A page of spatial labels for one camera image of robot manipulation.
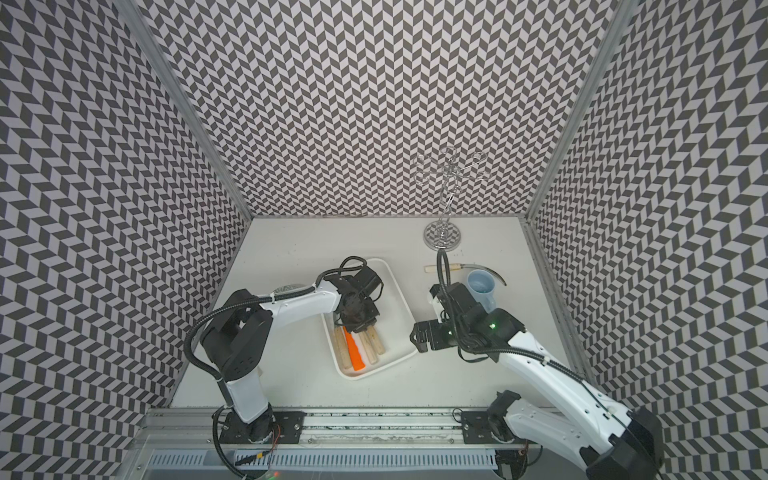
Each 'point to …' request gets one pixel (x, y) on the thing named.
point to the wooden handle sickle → (376, 339)
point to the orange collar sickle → (355, 352)
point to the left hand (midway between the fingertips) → (374, 326)
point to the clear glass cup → (289, 287)
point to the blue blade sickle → (368, 347)
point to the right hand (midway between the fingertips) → (429, 341)
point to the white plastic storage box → (400, 342)
